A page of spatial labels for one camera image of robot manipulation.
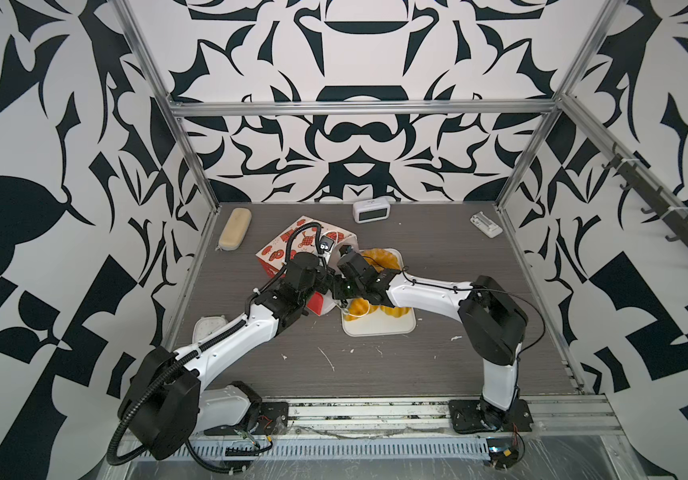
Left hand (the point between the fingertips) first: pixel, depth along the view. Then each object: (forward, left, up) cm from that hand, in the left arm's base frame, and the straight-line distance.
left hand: (324, 253), depth 82 cm
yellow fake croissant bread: (-9, -9, -16) cm, 20 cm away
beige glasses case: (+23, +33, -17) cm, 44 cm away
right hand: (-3, -1, -11) cm, 12 cm away
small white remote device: (+24, -59, -18) cm, 66 cm away
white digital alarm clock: (+27, -15, -13) cm, 34 cm away
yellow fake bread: (-10, -20, -17) cm, 28 cm away
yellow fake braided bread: (+9, -18, -16) cm, 25 cm away
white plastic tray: (-12, -16, -20) cm, 28 cm away
